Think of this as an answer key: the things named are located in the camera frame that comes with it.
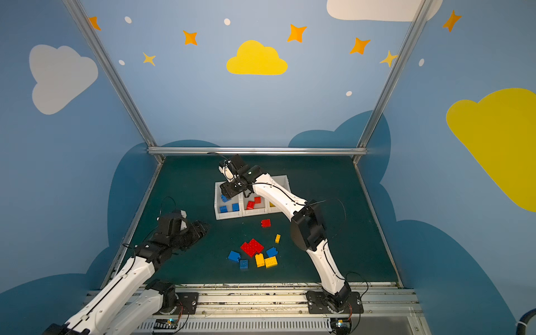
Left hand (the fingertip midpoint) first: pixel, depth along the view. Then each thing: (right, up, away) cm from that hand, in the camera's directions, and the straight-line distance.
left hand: (205, 227), depth 83 cm
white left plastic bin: (+7, +5, +17) cm, 19 cm away
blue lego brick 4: (+27, -11, +4) cm, 30 cm away
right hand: (+9, +17, +6) cm, 20 cm away
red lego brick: (+17, +7, +17) cm, 25 cm away
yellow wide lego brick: (+27, -14, -1) cm, 30 cm away
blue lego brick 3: (+11, -12, +1) cm, 17 cm away
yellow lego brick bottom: (+22, -13, 0) cm, 26 cm away
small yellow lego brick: (+30, -6, +7) cm, 31 cm away
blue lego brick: (+4, +5, +14) cm, 16 cm away
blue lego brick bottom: (+16, -14, -1) cm, 21 cm away
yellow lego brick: (+27, +7, +12) cm, 31 cm away
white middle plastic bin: (+21, +5, +13) cm, 25 cm away
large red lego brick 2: (+16, -9, +3) cm, 19 cm away
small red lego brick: (+24, -1, +13) cm, 28 cm away
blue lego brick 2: (+10, +6, +15) cm, 19 cm away
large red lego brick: (+20, -9, +4) cm, 22 cm away
